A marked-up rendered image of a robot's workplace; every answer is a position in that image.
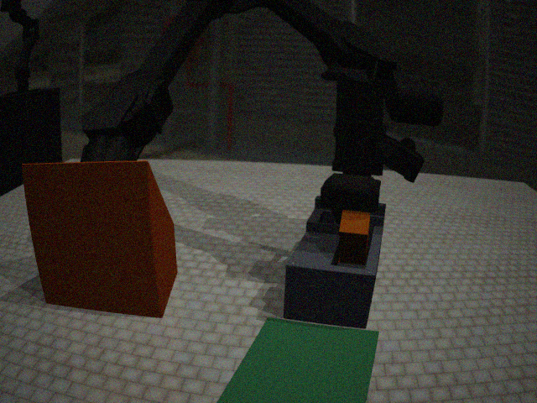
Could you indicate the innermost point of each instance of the orange l-shaped part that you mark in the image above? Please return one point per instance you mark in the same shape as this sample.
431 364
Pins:
353 236

